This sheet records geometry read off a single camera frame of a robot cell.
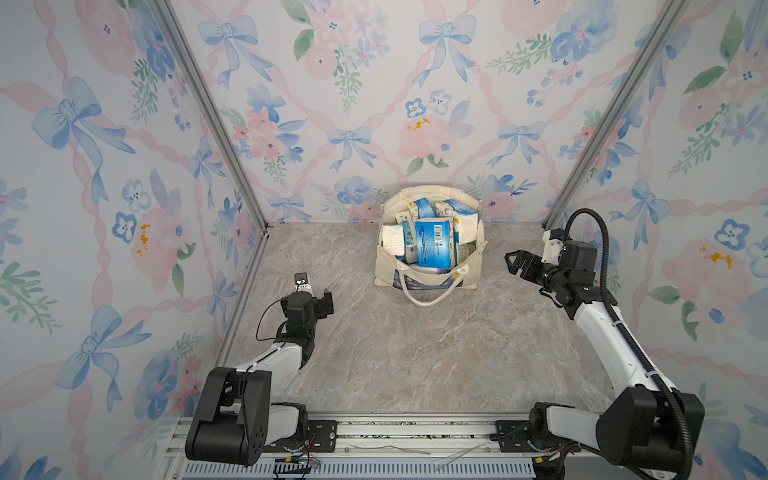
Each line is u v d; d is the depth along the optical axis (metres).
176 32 0.72
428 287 0.86
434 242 0.80
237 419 0.42
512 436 0.73
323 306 0.84
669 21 0.70
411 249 0.87
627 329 0.49
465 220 0.82
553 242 0.73
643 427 0.39
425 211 0.91
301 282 0.75
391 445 0.73
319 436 0.74
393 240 0.84
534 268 0.73
